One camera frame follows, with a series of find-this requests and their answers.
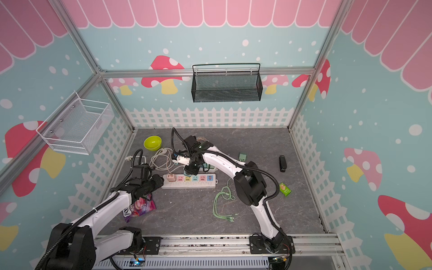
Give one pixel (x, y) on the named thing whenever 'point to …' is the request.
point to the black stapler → (283, 164)
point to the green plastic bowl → (153, 143)
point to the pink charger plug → (171, 178)
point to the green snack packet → (284, 189)
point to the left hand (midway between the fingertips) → (161, 183)
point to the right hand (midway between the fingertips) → (189, 169)
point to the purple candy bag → (142, 206)
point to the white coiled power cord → (160, 160)
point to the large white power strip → (208, 180)
